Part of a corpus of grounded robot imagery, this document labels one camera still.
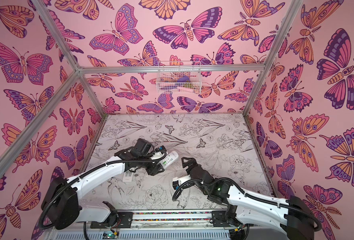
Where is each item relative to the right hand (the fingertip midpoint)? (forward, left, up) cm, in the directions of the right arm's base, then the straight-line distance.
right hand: (188, 158), depth 76 cm
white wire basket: (+50, +5, +16) cm, 52 cm away
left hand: (0, +14, -6) cm, 16 cm away
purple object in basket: (+49, +2, +15) cm, 52 cm away
